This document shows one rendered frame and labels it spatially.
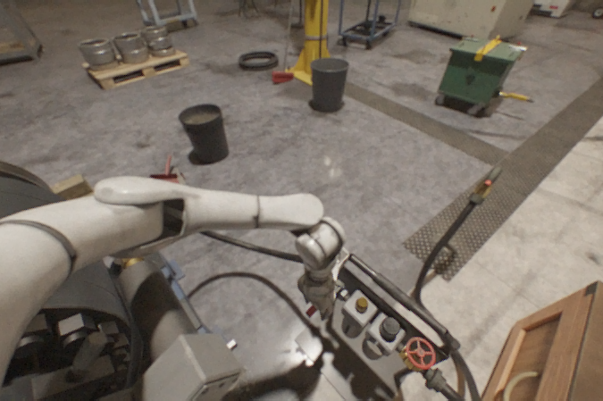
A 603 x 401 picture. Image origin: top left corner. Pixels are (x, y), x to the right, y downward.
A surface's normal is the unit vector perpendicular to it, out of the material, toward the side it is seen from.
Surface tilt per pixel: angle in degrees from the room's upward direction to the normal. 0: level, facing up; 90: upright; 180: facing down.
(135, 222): 85
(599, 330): 0
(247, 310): 0
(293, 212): 26
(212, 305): 0
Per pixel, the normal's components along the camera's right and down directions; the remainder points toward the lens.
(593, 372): -0.02, -0.68
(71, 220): 0.71, -0.69
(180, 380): -0.29, -0.44
